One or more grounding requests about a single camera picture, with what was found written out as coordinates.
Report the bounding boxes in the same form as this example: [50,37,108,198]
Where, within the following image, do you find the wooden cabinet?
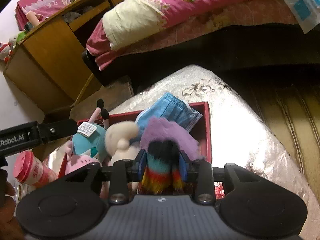
[4,0,123,113]

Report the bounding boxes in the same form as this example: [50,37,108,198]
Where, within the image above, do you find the red cardboard box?
[57,101,213,201]

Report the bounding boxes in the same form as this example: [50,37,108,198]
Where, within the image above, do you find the rainbow striped fuzzy sock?
[140,140,184,195]

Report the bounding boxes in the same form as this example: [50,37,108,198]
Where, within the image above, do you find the cream plush toy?
[105,121,140,166]

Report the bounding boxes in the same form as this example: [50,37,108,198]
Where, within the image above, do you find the purple fuzzy cloth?
[140,116,204,160]

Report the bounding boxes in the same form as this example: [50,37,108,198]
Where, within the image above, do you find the person's hand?
[1,169,24,239]

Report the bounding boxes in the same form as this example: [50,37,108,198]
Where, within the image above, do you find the blue surgical mask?
[135,93,202,136]

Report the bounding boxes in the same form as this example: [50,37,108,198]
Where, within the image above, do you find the red lidded plastic cup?
[13,150,57,188]

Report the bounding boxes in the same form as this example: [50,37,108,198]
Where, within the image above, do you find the pink pig plush toy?
[64,99,111,198]

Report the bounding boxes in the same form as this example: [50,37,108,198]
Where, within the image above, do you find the pink floral quilt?
[86,0,297,70]

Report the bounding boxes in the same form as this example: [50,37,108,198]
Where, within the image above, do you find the red white santa plush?
[0,43,13,63]

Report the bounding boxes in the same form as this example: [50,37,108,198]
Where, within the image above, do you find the dark bed frame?
[82,23,319,93]

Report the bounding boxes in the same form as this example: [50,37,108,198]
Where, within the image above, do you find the white kitty plush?
[8,35,17,50]

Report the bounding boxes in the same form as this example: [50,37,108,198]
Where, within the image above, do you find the pink cloth covered box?
[15,0,70,30]

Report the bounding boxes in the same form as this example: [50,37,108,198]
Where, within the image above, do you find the green plush toy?
[16,31,27,43]

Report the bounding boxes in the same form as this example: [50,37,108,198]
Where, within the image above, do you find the pink cylinder bottle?
[26,11,40,28]

